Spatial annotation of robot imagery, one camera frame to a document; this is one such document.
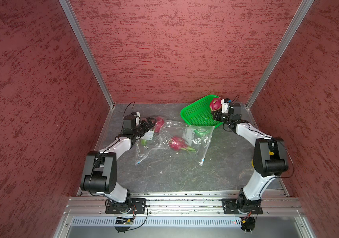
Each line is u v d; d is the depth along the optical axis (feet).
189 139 3.16
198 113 3.73
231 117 2.47
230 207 2.41
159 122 3.20
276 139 1.67
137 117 2.43
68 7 2.33
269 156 1.62
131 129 2.34
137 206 2.44
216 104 3.11
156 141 3.17
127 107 3.88
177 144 2.92
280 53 2.93
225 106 2.82
